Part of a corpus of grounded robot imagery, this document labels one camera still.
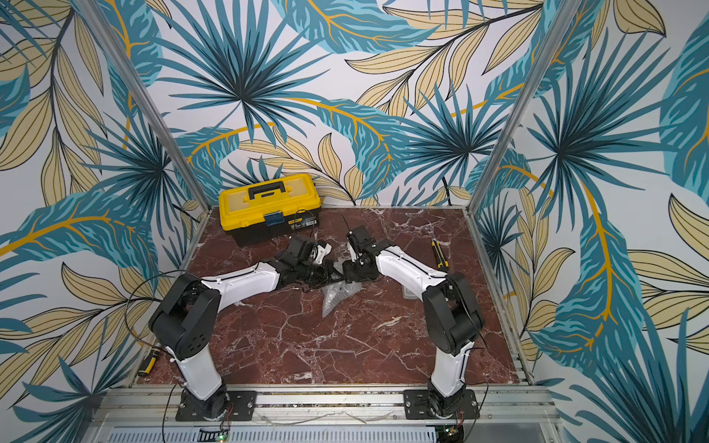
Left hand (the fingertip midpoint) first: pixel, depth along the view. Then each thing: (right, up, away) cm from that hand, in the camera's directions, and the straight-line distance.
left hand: (343, 279), depth 87 cm
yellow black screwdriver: (-55, -22, -9) cm, 60 cm away
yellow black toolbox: (-27, +23, +11) cm, 37 cm away
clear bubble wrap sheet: (-2, -4, -2) cm, 5 cm away
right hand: (+2, +1, +4) cm, 5 cm away
